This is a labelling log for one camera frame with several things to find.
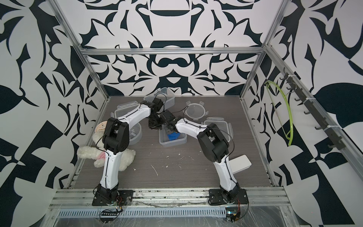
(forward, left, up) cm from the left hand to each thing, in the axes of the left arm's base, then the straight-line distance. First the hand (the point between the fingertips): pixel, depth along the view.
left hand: (162, 125), depth 98 cm
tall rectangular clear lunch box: (+34, 0, -3) cm, 34 cm away
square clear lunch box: (-10, -1, -3) cm, 10 cm away
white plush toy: (-20, +35, +4) cm, 41 cm away
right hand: (+1, -7, +1) cm, 7 cm away
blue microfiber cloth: (-7, -7, -2) cm, 10 cm away
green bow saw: (-22, -63, +26) cm, 72 cm away
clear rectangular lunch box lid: (+19, +32, -3) cm, 38 cm away
